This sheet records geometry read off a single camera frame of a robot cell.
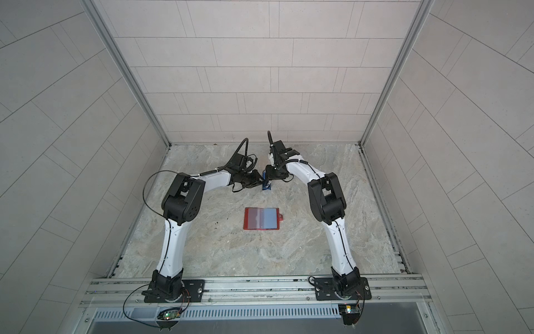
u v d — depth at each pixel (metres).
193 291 0.71
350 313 0.68
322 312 0.68
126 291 0.71
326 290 0.71
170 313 0.64
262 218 0.88
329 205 0.58
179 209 0.58
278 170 0.76
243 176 0.88
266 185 0.97
